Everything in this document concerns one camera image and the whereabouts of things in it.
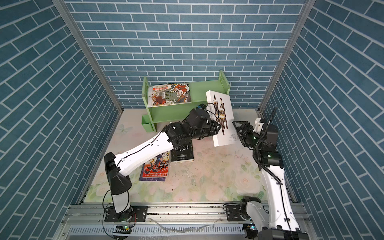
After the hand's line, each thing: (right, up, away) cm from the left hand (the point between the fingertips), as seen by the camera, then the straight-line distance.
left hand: (222, 127), depth 70 cm
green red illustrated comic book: (-30, +19, +20) cm, 41 cm away
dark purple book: (-33, -30, +15) cm, 47 cm away
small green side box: (-46, +1, +30) cm, 55 cm away
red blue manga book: (-36, -24, +17) cm, 46 cm away
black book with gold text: (-24, -19, +23) cm, 38 cm away
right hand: (+6, +1, +2) cm, 6 cm away
